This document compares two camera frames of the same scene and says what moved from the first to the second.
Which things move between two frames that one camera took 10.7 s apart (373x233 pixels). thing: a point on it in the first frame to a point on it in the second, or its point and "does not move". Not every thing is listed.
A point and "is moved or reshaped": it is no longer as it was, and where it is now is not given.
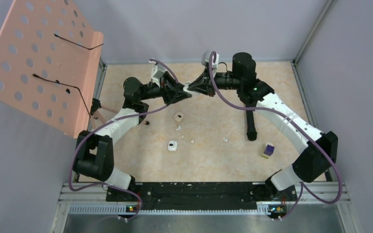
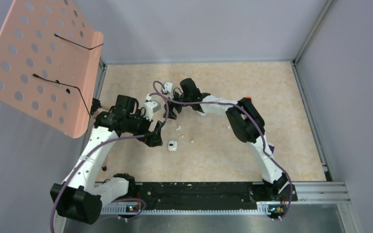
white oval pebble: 185,89 is moved or reshaped
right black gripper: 202,85 to 171,114
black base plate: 204,196 does not move
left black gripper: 171,91 to 153,141
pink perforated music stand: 46,61 does not move
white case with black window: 172,145 does not move
